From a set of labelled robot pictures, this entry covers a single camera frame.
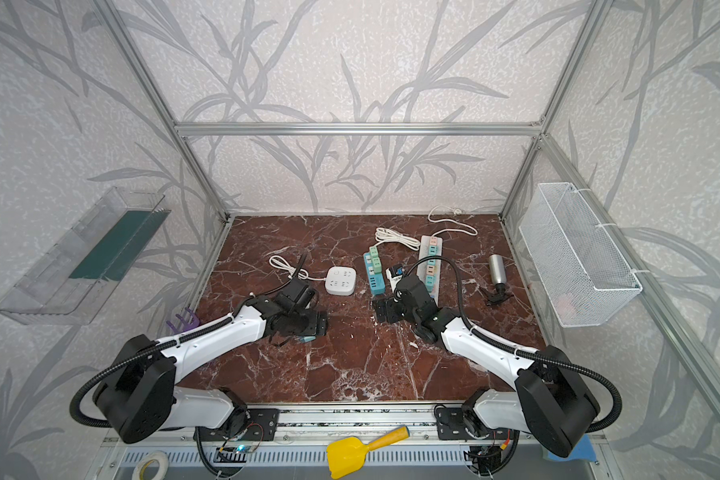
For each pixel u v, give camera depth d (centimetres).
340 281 99
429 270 96
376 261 99
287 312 64
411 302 63
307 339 87
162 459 69
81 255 67
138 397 41
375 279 99
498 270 101
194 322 91
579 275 62
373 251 101
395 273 74
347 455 70
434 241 105
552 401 41
